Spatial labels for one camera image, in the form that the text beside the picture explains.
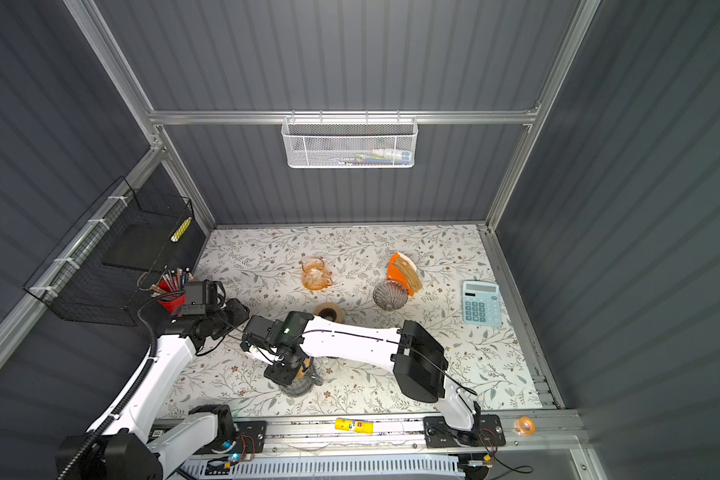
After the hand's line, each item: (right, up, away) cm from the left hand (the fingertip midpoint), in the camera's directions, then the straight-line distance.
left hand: (242, 312), depth 83 cm
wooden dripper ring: (+26, -3, +12) cm, 29 cm away
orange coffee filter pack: (+46, +11, +13) cm, 50 cm away
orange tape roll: (+75, -28, -8) cm, 80 cm away
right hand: (+14, -15, -8) cm, 22 cm away
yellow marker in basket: (-17, +23, -1) cm, 29 cm away
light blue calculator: (+72, 0, +13) cm, 74 cm away
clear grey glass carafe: (+19, -16, -6) cm, 26 cm away
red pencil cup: (-23, +5, +4) cm, 24 cm away
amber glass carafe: (+17, +8, +22) cm, 29 cm away
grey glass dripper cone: (+43, +3, +13) cm, 45 cm away
